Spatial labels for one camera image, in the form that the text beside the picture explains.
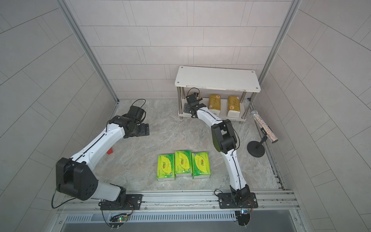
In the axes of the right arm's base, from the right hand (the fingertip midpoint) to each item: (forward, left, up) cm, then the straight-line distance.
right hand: (191, 107), depth 106 cm
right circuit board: (-67, -21, -8) cm, 70 cm away
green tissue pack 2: (-42, +7, 0) cm, 42 cm away
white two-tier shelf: (-2, -17, +26) cm, 31 cm away
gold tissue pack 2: (-8, -28, +7) cm, 30 cm away
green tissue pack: (-44, +16, 0) cm, 46 cm away
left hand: (-23, +30, +7) cm, 38 cm away
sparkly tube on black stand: (-33, -38, -6) cm, 51 cm away
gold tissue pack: (-5, -16, +7) cm, 18 cm away
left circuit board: (-65, +37, -4) cm, 75 cm away
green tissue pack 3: (-44, -3, 0) cm, 44 cm away
